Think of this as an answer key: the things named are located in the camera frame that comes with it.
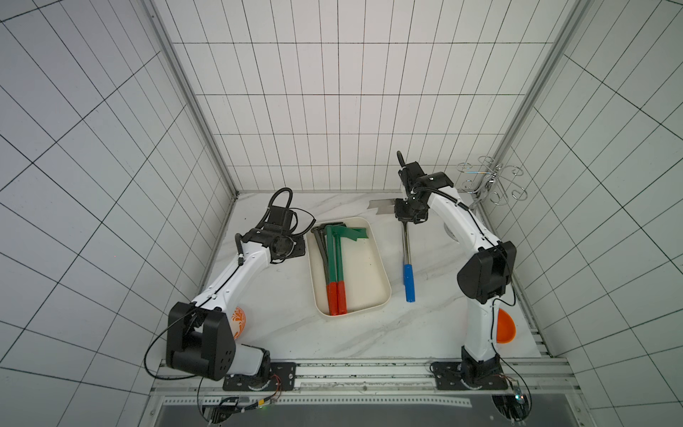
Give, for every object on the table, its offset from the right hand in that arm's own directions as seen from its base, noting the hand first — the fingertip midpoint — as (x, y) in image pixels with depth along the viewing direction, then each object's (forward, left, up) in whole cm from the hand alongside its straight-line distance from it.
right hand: (403, 212), depth 90 cm
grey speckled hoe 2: (-3, +29, -13) cm, 32 cm away
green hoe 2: (-26, +23, -11) cm, 37 cm away
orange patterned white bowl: (-35, +52, -14) cm, 64 cm away
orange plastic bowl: (-32, -31, -15) cm, 47 cm away
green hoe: (-1, +18, -12) cm, 22 cm away
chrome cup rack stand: (+6, -29, +8) cm, 30 cm away
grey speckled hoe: (-1, +31, -12) cm, 33 cm away
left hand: (-16, +35, -4) cm, 39 cm away
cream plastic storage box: (-16, +13, -15) cm, 25 cm away
